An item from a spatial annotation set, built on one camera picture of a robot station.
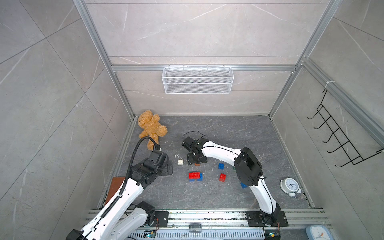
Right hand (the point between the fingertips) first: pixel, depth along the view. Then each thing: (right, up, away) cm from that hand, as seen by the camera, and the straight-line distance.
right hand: (195, 161), depth 93 cm
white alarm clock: (+52, -11, -13) cm, 55 cm away
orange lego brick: (+1, -2, -1) cm, 2 cm away
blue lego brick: (-2, -9, -8) cm, 12 cm away
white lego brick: (-10, 0, 0) cm, 10 cm away
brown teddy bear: (-31, +22, +10) cm, 39 cm away
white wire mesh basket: (-10, +54, +7) cm, 55 cm away
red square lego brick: (+16, -7, -9) cm, 19 cm away
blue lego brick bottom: (+4, -8, -7) cm, 11 cm away
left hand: (-17, +2, -15) cm, 23 cm away
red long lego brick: (-1, -6, -10) cm, 11 cm away
